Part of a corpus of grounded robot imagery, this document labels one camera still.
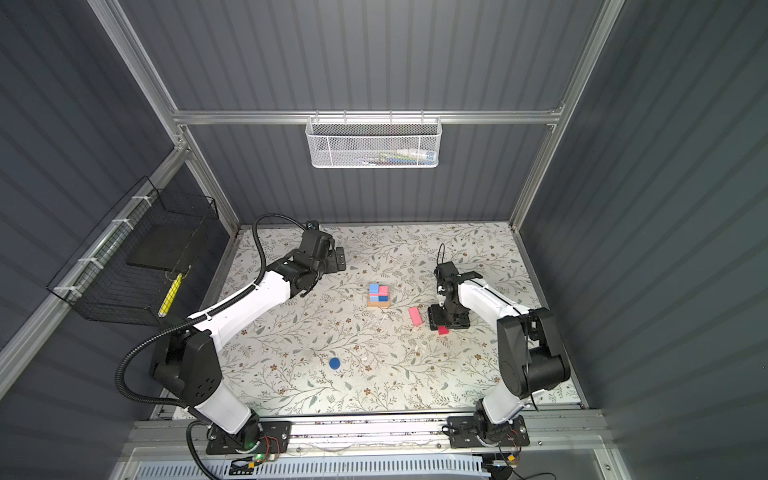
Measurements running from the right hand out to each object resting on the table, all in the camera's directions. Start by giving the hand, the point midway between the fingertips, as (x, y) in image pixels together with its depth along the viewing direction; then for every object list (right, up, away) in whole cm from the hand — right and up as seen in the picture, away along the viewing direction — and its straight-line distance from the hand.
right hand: (446, 327), depth 90 cm
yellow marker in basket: (-68, +13, -21) cm, 73 cm away
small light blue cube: (-22, +11, +4) cm, 25 cm away
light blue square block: (-22, +8, +7) cm, 25 cm away
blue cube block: (-20, +8, +6) cm, 22 cm away
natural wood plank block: (-18, +7, +8) cm, 21 cm away
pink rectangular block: (-9, +2, +6) cm, 11 cm away
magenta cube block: (-1, -1, 0) cm, 2 cm away
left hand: (-36, +22, -2) cm, 42 cm away
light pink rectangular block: (-19, +10, +6) cm, 23 cm away
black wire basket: (-81, +16, -25) cm, 86 cm away
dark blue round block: (-34, -10, -4) cm, 35 cm away
